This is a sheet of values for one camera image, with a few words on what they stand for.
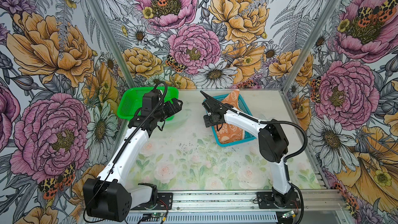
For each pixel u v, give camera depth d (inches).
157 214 27.8
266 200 29.1
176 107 27.6
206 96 29.7
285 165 22.3
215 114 27.4
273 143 21.7
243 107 39.9
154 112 22.8
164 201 28.9
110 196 14.9
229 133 37.1
